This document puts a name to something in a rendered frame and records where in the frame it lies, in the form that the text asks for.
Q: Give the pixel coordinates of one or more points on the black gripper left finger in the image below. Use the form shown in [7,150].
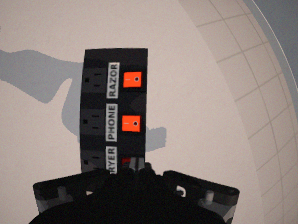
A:
[62,190]

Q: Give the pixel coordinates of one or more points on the black power strip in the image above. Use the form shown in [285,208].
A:
[113,107]

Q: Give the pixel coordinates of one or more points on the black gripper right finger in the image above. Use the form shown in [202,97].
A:
[216,197]

